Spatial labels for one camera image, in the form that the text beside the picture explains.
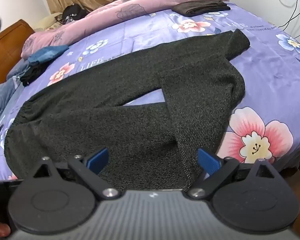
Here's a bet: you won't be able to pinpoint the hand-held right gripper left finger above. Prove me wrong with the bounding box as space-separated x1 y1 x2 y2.
33 147 121 201

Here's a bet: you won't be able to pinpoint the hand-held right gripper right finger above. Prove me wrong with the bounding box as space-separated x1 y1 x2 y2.
186 148 276 201

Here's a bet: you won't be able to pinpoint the dark grey knit pants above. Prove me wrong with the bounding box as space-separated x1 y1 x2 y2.
4 29 250 191

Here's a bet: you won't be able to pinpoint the purple floral bed sheet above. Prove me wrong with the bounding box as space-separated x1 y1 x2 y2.
0 1 300 183

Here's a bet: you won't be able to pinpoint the black cloth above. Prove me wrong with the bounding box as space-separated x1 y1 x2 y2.
19 60 49 87

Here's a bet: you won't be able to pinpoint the blue denim jeans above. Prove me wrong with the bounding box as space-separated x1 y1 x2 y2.
0 62 31 130

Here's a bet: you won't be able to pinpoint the blue cloth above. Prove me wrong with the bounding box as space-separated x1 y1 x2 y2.
28 44 70 64

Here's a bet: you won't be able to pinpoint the wooden headboard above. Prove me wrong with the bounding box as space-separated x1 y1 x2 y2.
0 19 36 98

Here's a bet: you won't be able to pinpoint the black bag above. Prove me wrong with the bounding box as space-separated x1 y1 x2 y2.
61 3 91 23

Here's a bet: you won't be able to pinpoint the folded dark garment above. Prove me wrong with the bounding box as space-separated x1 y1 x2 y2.
171 1 231 17

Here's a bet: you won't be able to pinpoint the pink floral quilt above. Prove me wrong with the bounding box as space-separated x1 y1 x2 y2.
21 0 230 59

